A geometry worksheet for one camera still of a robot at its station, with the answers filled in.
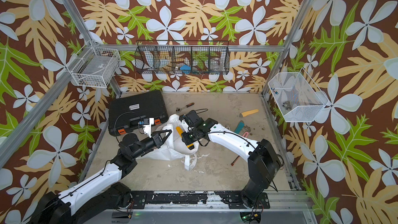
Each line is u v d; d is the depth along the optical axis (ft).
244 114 3.54
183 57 3.17
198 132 1.92
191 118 2.09
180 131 2.75
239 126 3.32
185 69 3.07
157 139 2.18
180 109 3.57
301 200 2.48
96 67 2.81
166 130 2.39
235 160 2.86
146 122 2.25
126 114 1.87
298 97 2.68
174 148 2.50
